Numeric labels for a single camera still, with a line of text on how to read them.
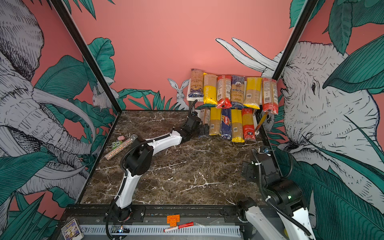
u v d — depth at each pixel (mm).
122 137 1016
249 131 971
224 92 768
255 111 1084
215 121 1014
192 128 760
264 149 552
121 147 954
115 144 982
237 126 982
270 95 774
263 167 435
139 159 553
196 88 799
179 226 700
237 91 800
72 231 683
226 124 1009
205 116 1065
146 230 701
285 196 378
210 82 844
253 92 798
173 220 712
